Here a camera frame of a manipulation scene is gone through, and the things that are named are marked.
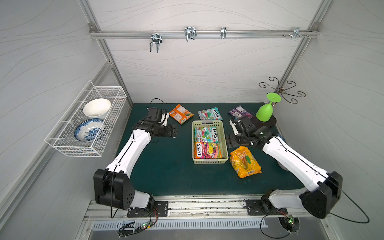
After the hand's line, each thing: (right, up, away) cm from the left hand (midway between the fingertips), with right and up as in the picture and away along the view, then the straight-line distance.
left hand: (170, 131), depth 83 cm
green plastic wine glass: (+54, +11, +1) cm, 55 cm away
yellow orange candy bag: (+43, -19, +3) cm, 47 cm away
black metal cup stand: (+63, +23, +3) cm, 67 cm away
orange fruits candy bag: (+3, +10, +30) cm, 32 cm away
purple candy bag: (+48, +12, +32) cm, 60 cm away
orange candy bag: (+21, -13, +8) cm, 26 cm away
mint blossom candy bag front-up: (+27, +10, +29) cm, 41 cm away
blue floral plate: (-33, +2, -18) cm, 38 cm away
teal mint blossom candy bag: (+21, -4, +16) cm, 27 cm away
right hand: (+35, -3, -3) cm, 35 cm away
